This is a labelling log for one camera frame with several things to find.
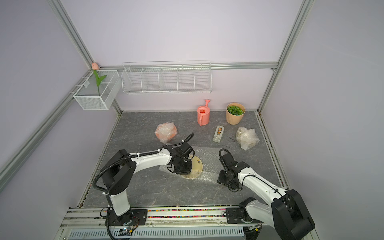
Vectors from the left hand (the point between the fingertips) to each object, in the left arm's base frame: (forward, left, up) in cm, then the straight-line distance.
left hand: (190, 174), depth 86 cm
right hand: (-5, -18, -2) cm, 19 cm away
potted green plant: (+38, -33, +10) cm, 51 cm away
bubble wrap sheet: (+30, +16, +2) cm, 34 cm away
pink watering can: (+40, -11, +8) cm, 42 cm away
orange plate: (+30, +16, +2) cm, 34 cm away
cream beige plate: (+4, -4, -1) cm, 5 cm away
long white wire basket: (+56, +12, +29) cm, 64 cm away
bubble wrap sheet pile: (+10, -13, -2) cm, 17 cm away
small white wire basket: (+44, +52, +28) cm, 74 cm away
